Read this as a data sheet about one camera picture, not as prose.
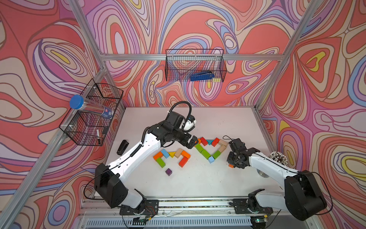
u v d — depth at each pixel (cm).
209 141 96
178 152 91
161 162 89
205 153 93
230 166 86
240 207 73
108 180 39
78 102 62
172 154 91
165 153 91
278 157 72
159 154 91
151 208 73
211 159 89
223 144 95
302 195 41
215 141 96
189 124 68
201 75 90
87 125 75
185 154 92
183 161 88
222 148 93
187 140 66
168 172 84
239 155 64
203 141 97
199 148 95
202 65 93
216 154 92
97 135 72
